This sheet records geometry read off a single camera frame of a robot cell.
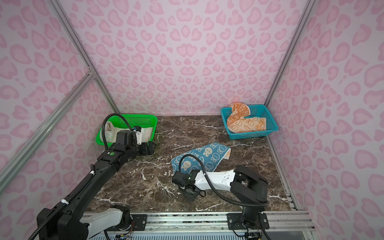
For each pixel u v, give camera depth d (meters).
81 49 0.82
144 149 0.71
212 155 0.96
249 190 0.44
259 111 1.15
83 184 0.45
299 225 0.72
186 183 0.62
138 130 0.71
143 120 1.18
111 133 0.97
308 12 0.70
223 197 0.43
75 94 0.77
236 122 1.14
